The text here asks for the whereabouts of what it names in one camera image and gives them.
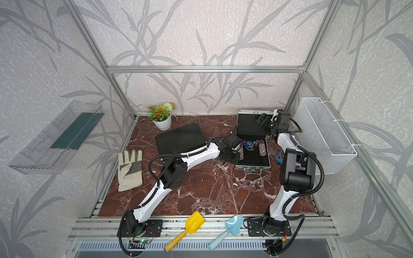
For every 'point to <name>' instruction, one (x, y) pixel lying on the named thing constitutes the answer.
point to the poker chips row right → (262, 150)
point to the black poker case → (179, 140)
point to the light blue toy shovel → (235, 223)
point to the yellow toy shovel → (192, 224)
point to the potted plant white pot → (161, 115)
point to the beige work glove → (129, 170)
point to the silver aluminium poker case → (254, 145)
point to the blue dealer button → (249, 143)
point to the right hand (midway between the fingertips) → (259, 118)
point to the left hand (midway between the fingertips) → (238, 161)
